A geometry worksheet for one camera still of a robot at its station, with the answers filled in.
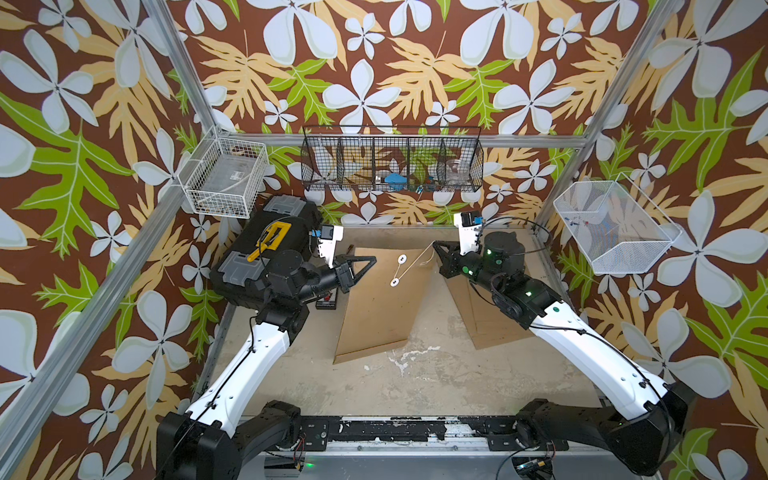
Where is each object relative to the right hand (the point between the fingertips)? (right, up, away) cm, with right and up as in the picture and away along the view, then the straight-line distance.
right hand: (432, 242), depth 71 cm
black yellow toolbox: (-45, +8, +29) cm, 54 cm away
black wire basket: (-8, +29, +29) cm, 42 cm away
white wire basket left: (-58, +19, +15) cm, 63 cm away
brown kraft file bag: (-13, -16, +1) cm, 21 cm away
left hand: (-14, -4, -5) cm, 15 cm away
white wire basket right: (+53, +5, +11) cm, 55 cm away
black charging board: (-29, -19, +25) cm, 43 cm away
